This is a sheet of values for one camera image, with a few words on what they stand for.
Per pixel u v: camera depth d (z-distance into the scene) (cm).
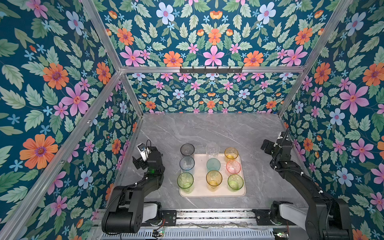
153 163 65
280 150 65
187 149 89
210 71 93
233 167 89
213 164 87
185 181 84
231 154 93
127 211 42
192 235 77
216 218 75
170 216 74
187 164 86
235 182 84
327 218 40
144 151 71
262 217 73
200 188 83
